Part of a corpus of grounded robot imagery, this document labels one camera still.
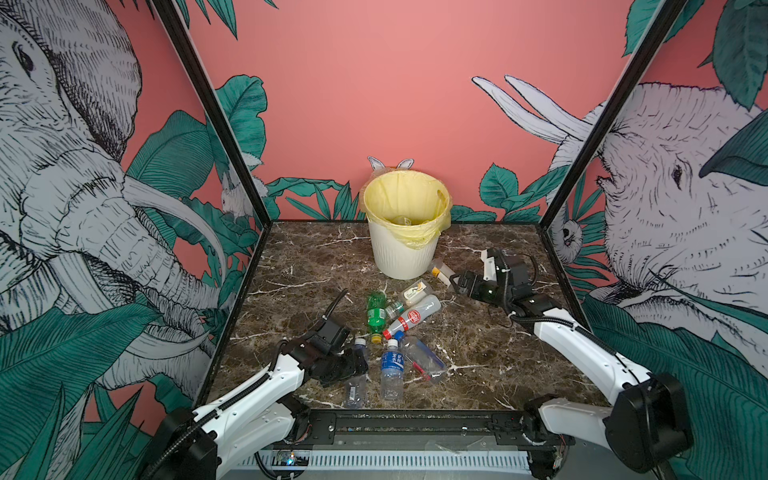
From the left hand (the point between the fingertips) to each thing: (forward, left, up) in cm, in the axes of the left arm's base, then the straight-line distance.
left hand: (360, 368), depth 80 cm
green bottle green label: (+14, -5, +2) cm, 15 cm away
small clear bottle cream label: (+22, -17, +2) cm, 28 cm away
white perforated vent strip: (-21, -10, -4) cm, 23 cm away
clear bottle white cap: (-5, 0, +1) cm, 5 cm away
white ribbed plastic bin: (+31, -11, +7) cm, 34 cm away
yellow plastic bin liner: (+52, -18, +11) cm, 56 cm away
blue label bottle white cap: (-1, -9, -3) cm, 9 cm away
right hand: (+19, -28, +14) cm, 37 cm away
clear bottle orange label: (+32, -25, 0) cm, 40 cm away
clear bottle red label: (+14, -16, +1) cm, 21 cm away
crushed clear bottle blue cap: (+1, -20, -5) cm, 20 cm away
